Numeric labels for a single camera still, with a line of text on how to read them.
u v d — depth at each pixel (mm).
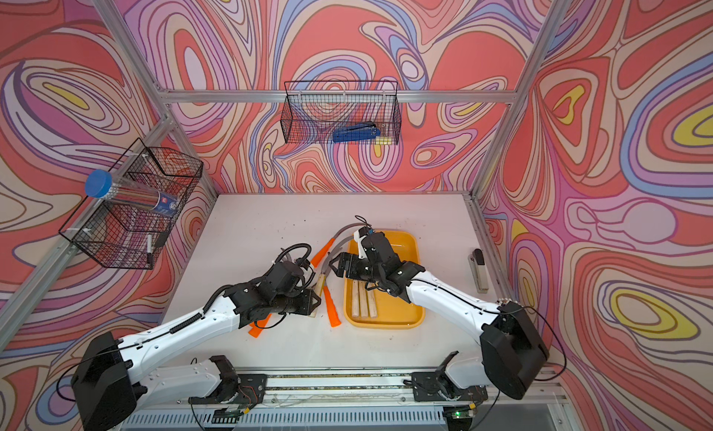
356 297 879
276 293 597
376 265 620
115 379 386
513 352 411
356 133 905
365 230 739
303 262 716
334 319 848
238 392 719
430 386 728
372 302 867
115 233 704
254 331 814
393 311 863
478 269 934
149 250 719
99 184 616
